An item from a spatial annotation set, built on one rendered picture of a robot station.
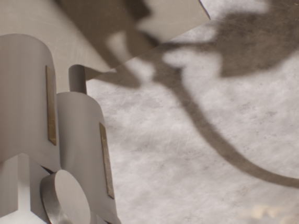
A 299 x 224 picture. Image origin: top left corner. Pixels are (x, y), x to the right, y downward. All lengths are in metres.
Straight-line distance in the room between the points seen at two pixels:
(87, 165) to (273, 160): 0.67
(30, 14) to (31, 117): 0.37
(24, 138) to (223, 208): 0.84
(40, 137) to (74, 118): 0.12
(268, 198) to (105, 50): 0.54
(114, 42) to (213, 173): 0.38
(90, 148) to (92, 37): 0.33
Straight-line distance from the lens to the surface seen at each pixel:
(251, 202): 1.30
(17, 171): 0.46
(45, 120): 0.53
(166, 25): 0.91
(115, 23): 0.89
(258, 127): 1.12
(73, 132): 0.61
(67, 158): 0.59
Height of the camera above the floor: 0.71
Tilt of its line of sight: 43 degrees down
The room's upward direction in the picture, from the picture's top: 169 degrees clockwise
